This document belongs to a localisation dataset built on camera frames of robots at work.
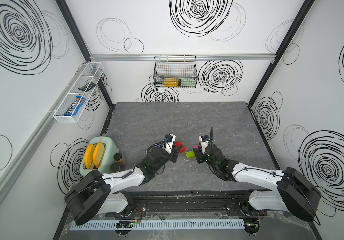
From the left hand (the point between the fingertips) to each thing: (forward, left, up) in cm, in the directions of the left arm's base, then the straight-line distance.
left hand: (179, 144), depth 80 cm
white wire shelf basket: (+40, +56, +17) cm, 71 cm away
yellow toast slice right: (-9, +39, +5) cm, 40 cm away
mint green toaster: (-3, +36, -2) cm, 36 cm away
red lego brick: (+5, -3, -14) cm, 15 cm away
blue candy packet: (+6, +51, +19) cm, 55 cm away
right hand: (+1, -11, -5) cm, 12 cm away
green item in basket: (+32, -5, +18) cm, 37 cm away
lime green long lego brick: (-1, -7, -10) cm, 12 cm away
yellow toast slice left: (-11, +42, +6) cm, 44 cm away
